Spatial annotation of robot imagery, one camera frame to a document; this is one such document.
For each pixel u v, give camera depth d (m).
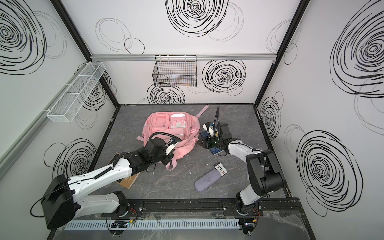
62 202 0.38
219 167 0.87
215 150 0.94
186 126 0.97
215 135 0.81
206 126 0.83
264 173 0.45
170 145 0.68
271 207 0.75
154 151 0.59
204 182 0.79
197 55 0.91
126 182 0.81
